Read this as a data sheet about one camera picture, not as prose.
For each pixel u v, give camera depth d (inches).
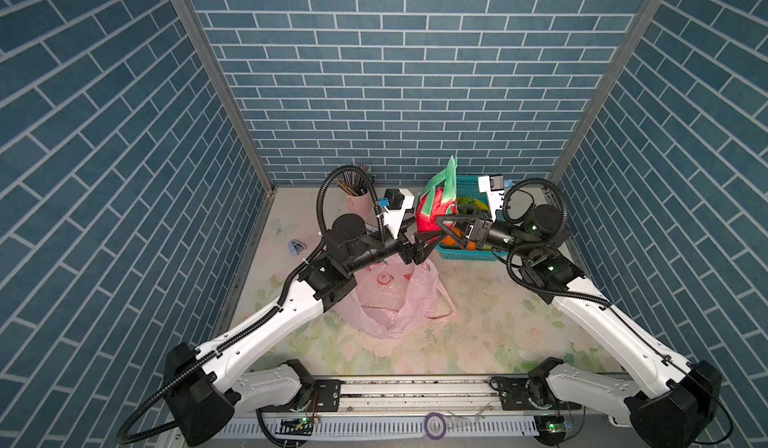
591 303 18.5
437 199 22.0
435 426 27.6
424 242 21.3
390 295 35.8
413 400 29.1
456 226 23.5
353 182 42.6
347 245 18.8
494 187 21.7
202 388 14.7
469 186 22.4
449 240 21.7
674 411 14.5
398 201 20.6
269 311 17.7
